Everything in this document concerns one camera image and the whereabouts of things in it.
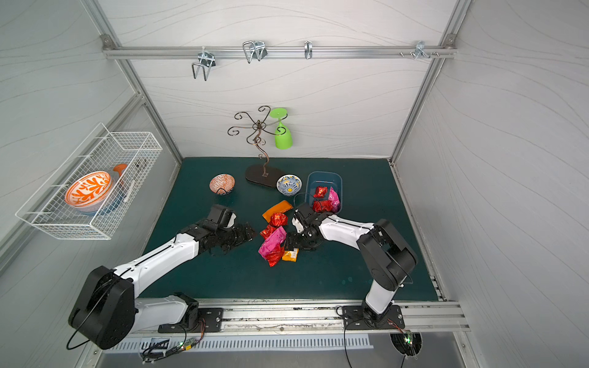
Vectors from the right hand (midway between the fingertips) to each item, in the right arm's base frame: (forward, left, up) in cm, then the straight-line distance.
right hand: (291, 247), depth 88 cm
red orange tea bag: (+11, +6, +1) cm, 13 cm away
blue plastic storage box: (+38, -14, -3) cm, 41 cm away
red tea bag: (+27, -11, +1) cm, 29 cm away
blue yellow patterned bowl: (+31, +4, 0) cm, 32 cm away
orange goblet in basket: (+11, +56, +32) cm, 65 cm away
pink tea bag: (+23, -17, +1) cm, 28 cm away
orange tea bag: (+18, +6, +1) cm, 19 cm away
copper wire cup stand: (+36, +18, +2) cm, 40 cm away
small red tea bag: (+17, -12, +3) cm, 21 cm away
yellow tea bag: (-4, 0, 0) cm, 4 cm away
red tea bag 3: (-5, +6, +2) cm, 8 cm away
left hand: (0, +15, +6) cm, 16 cm away
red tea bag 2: (+5, +10, +1) cm, 12 cm away
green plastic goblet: (+41, +6, +21) cm, 47 cm away
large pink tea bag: (+1, +7, +2) cm, 8 cm away
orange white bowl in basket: (-1, +56, +35) cm, 66 cm away
